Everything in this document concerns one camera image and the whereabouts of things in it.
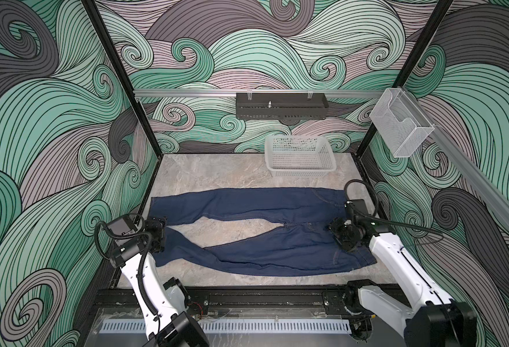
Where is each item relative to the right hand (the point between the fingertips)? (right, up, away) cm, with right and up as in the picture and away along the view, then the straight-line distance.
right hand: (329, 232), depth 82 cm
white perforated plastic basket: (-2, +32, +39) cm, 51 cm away
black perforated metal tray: (-16, +54, +14) cm, 58 cm away
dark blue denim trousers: (-9, -6, +6) cm, 12 cm away
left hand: (-61, +6, -6) cm, 61 cm away
